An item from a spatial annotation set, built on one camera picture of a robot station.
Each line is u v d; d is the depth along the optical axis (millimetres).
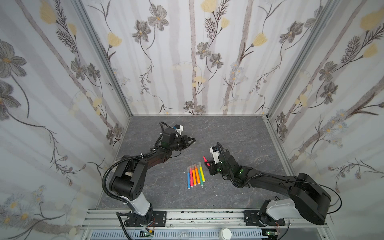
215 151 746
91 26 747
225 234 618
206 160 836
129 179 466
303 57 859
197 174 885
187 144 813
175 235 702
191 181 859
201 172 900
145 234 723
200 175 882
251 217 734
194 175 882
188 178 874
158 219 736
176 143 781
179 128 851
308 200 425
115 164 453
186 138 804
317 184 455
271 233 708
